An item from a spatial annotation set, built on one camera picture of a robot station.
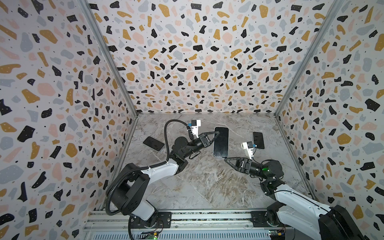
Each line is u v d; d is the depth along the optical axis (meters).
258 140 1.05
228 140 0.72
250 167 0.63
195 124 0.70
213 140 0.70
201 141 0.66
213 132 0.71
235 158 0.65
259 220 0.73
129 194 0.43
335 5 0.71
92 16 0.73
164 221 0.73
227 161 0.65
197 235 0.78
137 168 0.49
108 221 0.75
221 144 0.71
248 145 0.67
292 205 0.53
